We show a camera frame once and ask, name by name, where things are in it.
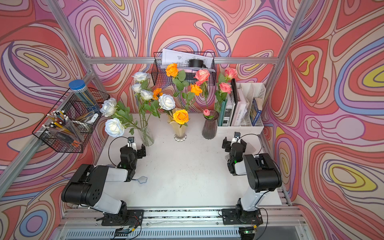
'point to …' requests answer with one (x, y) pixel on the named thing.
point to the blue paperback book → (257, 118)
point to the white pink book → (240, 108)
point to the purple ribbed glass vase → (210, 127)
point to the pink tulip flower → (206, 113)
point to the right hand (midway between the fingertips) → (233, 141)
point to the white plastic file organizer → (254, 93)
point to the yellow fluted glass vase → (179, 130)
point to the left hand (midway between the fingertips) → (136, 144)
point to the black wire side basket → (75, 110)
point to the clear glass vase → (146, 135)
